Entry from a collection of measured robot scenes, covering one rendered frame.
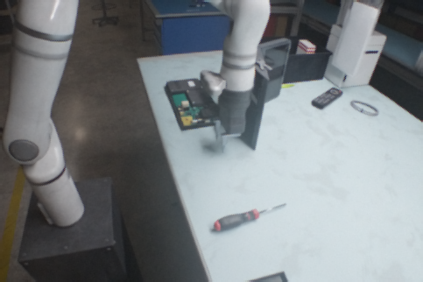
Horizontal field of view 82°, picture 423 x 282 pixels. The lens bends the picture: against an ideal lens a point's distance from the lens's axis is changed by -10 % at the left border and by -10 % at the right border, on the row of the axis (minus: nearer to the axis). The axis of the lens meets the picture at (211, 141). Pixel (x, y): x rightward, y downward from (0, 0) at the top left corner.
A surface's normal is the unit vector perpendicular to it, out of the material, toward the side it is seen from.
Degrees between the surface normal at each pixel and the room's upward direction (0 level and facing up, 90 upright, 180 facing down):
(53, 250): 0
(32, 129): 90
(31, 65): 88
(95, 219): 0
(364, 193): 0
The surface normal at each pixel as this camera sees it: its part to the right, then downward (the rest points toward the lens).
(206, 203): 0.05, -0.77
